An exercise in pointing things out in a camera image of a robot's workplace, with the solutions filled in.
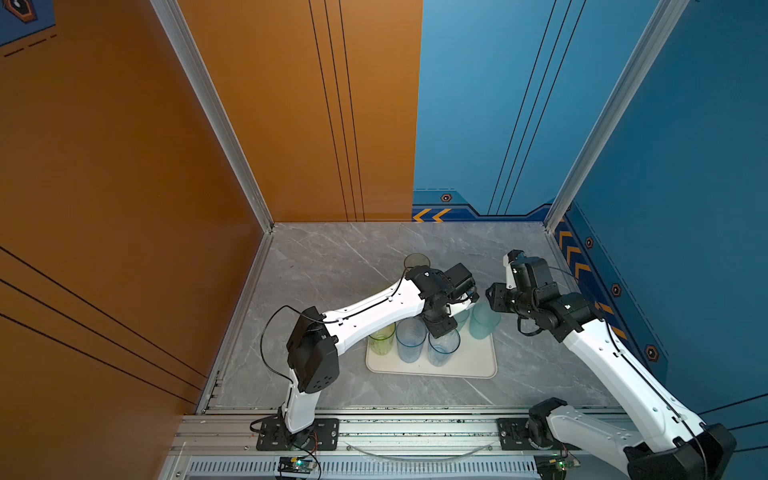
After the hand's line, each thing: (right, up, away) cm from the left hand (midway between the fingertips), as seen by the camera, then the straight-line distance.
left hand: (441, 321), depth 79 cm
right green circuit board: (+26, -33, -8) cm, 43 cm away
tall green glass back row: (-16, -4, -3) cm, 17 cm away
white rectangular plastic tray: (+12, -13, +10) cm, 20 cm away
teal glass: (+15, -3, +13) cm, 20 cm away
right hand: (+12, +8, -2) cm, 15 cm away
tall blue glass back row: (-8, -6, +8) cm, 12 cm away
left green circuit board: (-36, -32, -8) cm, 49 cm away
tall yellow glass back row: (-5, +16, +26) cm, 31 cm away
